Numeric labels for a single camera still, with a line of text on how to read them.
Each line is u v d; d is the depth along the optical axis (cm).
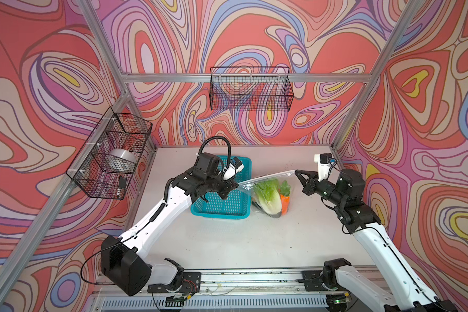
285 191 76
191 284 72
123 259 38
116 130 74
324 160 60
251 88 96
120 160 70
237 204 96
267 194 77
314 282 73
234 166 65
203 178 57
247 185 75
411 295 39
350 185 52
